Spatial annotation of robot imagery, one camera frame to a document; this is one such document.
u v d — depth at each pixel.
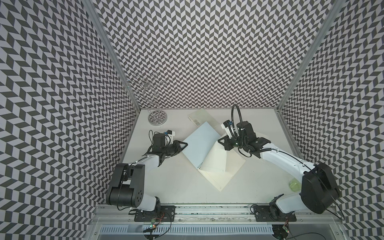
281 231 0.66
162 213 0.71
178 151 0.79
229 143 0.74
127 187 0.43
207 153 0.86
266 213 0.72
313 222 0.73
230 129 0.68
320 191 0.45
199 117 1.14
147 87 1.04
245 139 0.64
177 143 0.81
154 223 0.67
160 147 0.72
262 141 0.61
